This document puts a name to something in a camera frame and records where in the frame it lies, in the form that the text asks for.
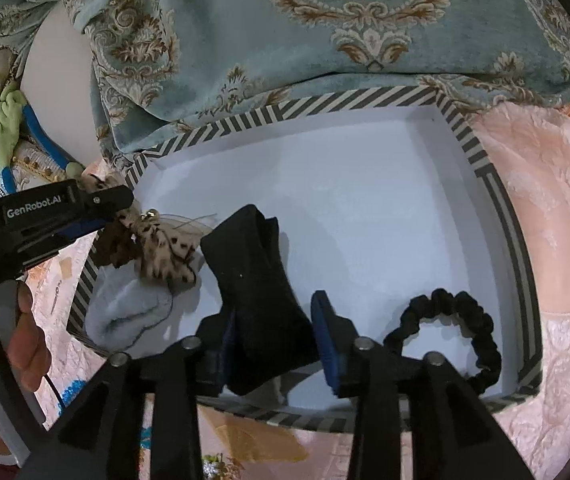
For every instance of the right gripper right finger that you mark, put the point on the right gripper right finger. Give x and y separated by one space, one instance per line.
454 436

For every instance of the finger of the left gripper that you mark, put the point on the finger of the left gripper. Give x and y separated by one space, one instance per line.
90 212

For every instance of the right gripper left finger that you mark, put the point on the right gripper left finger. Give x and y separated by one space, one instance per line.
98 435

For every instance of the leopard print bow scrunchie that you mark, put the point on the leopard print bow scrunchie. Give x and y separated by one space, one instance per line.
162 247

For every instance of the light blue fluffy scrunchie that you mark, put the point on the light blue fluffy scrunchie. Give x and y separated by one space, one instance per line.
134 314

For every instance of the black scrunchie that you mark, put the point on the black scrunchie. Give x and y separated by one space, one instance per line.
460 334

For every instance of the black velvet jewelry pad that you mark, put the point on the black velvet jewelry pad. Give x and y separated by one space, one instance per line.
260 332

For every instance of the person's left hand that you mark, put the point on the person's left hand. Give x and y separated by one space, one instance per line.
21 418

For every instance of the gold fan earring left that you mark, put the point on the gold fan earring left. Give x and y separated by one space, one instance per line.
65 273

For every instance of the floral embroidered cushion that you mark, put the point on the floral embroidered cushion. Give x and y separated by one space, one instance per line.
31 167

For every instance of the green blue plush toy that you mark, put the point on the green blue plush toy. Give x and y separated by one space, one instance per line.
19 122

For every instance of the teal damask blanket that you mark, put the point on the teal damask blanket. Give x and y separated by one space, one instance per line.
161 68

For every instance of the striped black white box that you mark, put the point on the striped black white box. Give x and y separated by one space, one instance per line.
381 195

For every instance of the pink quilted bedspread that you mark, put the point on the pink quilted bedspread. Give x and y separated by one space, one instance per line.
530 147

